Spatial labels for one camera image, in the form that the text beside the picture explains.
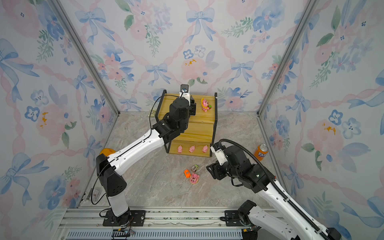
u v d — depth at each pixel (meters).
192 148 0.97
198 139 0.83
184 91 0.57
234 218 0.73
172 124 0.55
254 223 0.62
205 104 0.71
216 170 0.60
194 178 0.84
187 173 0.88
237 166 0.50
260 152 0.88
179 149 0.95
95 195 0.79
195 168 0.88
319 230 0.38
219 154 0.62
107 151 0.86
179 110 0.50
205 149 0.96
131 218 0.72
